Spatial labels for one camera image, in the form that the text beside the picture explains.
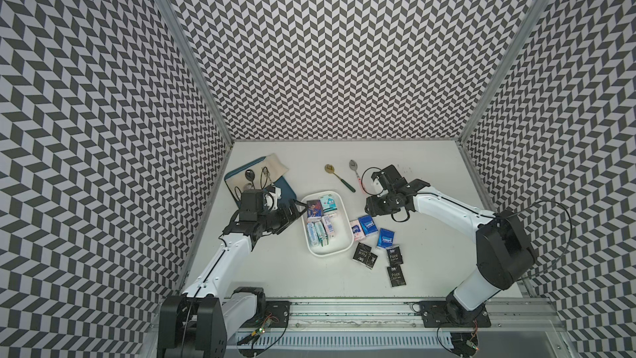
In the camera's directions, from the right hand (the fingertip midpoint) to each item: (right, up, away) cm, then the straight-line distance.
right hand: (373, 212), depth 88 cm
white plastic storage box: (-11, -10, +1) cm, 15 cm away
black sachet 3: (+6, -19, -9) cm, 22 cm away
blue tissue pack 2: (+4, -9, -1) cm, 10 cm away
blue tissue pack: (-2, -5, +1) cm, 5 cm away
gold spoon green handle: (-16, +15, +20) cm, 30 cm away
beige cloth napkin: (-46, +12, +18) cm, 51 cm away
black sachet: (-5, -12, -7) cm, 15 cm away
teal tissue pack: (-16, +3, +4) cm, 17 cm away
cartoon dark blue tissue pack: (-21, +1, +2) cm, 21 cm away
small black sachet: (-2, -15, -6) cm, 16 cm away
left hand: (-25, 0, -6) cm, 26 cm away
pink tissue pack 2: (-5, -7, -1) cm, 9 cm away
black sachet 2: (+6, -13, -7) cm, 16 cm away
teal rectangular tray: (-36, +8, +15) cm, 40 cm away
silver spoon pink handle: (-5, +16, +21) cm, 27 cm away
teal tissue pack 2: (-18, -7, -3) cm, 20 cm away
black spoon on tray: (-50, +12, +17) cm, 54 cm away
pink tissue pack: (-16, -4, -1) cm, 16 cm away
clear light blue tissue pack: (-21, -7, -3) cm, 23 cm away
